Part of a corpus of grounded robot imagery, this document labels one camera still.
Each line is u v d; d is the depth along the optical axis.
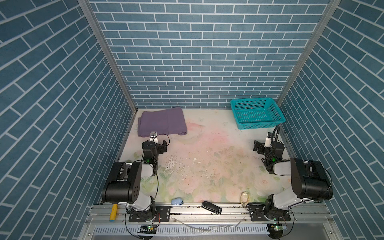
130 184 0.45
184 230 0.71
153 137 0.79
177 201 0.75
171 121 1.11
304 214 0.75
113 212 0.72
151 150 0.71
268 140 0.84
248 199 0.79
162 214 0.73
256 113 1.20
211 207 0.74
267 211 0.68
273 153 0.72
